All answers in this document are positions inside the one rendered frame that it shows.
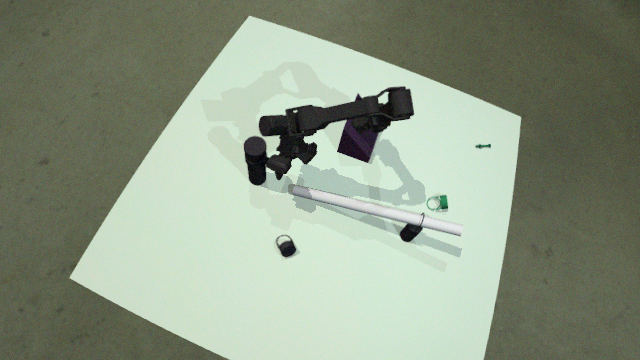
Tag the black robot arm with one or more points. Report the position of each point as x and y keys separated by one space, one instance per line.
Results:
x=366 y=114

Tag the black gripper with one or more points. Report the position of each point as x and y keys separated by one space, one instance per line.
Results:
x=281 y=163

